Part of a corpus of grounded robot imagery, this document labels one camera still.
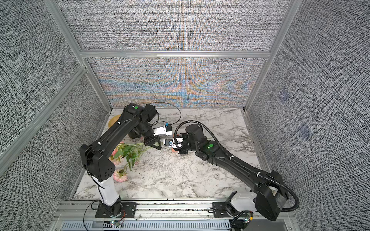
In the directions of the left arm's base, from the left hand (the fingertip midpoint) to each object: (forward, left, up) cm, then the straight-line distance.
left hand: (161, 145), depth 75 cm
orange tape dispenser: (-5, -6, +4) cm, 9 cm away
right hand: (+4, -6, +4) cm, 8 cm away
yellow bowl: (+34, +41, -18) cm, 56 cm away
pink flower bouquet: (-6, +17, +1) cm, 18 cm away
